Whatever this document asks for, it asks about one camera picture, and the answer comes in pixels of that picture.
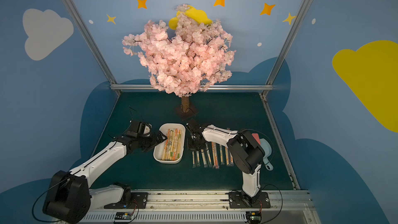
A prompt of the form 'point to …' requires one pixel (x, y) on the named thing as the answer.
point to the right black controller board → (254, 217)
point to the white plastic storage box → (179, 143)
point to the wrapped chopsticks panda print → (168, 152)
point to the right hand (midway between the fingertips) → (192, 147)
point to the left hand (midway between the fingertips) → (162, 139)
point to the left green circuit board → (123, 215)
